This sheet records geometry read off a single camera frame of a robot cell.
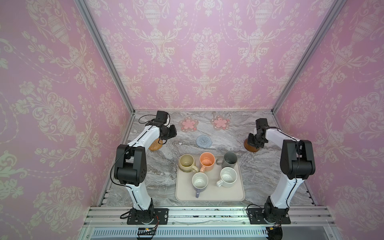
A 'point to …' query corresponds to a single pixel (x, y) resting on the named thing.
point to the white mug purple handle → (200, 181)
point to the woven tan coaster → (155, 146)
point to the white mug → (228, 176)
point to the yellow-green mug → (186, 161)
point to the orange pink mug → (207, 161)
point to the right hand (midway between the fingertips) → (250, 142)
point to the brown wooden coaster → (249, 147)
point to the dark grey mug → (230, 159)
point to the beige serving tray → (236, 193)
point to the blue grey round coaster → (204, 141)
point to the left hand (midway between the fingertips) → (176, 133)
